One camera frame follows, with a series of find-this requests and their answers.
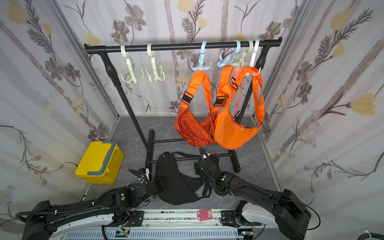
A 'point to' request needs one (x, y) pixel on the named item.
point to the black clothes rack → (151, 157)
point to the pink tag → (204, 214)
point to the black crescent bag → (179, 188)
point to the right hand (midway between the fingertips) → (203, 160)
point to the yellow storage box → (101, 163)
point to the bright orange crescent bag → (230, 132)
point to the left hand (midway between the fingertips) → (165, 184)
